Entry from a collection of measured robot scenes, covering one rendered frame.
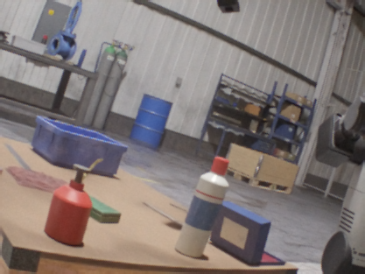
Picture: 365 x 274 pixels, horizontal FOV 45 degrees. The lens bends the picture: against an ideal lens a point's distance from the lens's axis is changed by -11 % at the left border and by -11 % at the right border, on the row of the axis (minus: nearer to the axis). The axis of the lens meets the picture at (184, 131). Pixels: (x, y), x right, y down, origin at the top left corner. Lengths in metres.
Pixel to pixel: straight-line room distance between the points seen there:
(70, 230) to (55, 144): 0.72
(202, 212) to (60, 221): 0.33
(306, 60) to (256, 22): 1.93
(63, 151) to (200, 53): 8.71
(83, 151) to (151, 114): 7.26
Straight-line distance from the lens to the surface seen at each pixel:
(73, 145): 1.57
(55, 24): 8.64
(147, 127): 8.85
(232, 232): 1.19
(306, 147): 12.27
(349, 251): 1.41
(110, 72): 8.69
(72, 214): 0.85
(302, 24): 11.99
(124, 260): 0.90
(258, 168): 8.09
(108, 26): 9.17
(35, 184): 1.20
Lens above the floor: 0.76
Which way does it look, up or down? 2 degrees down
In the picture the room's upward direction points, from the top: 19 degrees clockwise
